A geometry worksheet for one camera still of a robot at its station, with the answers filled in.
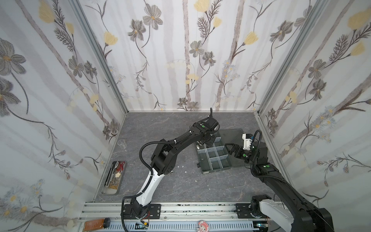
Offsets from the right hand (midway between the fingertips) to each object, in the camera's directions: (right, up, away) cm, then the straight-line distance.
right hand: (232, 145), depth 82 cm
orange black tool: (-69, -36, -14) cm, 79 cm away
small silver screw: (-29, -15, +9) cm, 34 cm away
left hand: (-9, +2, +11) cm, 15 cm away
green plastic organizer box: (-7, -9, +9) cm, 14 cm away
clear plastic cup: (-70, -1, +14) cm, 72 cm away
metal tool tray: (-70, -21, +2) cm, 73 cm away
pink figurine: (-18, -37, -14) cm, 43 cm away
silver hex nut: (-35, -17, +5) cm, 40 cm away
